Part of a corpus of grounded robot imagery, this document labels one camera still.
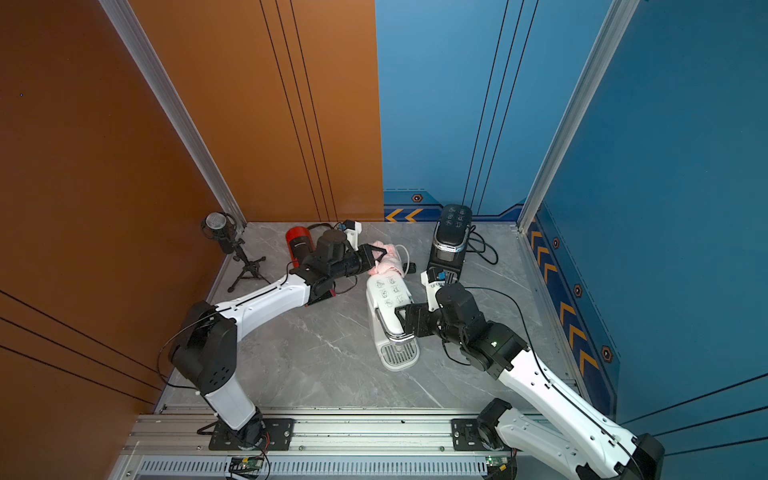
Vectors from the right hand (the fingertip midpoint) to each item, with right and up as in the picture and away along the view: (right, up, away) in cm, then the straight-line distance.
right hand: (407, 311), depth 72 cm
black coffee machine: (+12, +17, +12) cm, 24 cm away
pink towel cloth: (-4, +12, +6) cm, 14 cm away
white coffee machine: (-3, -14, +13) cm, 19 cm away
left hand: (-5, +15, +12) cm, 20 cm away
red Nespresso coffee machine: (-32, +16, +17) cm, 39 cm away
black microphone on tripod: (-54, +22, +15) cm, 60 cm away
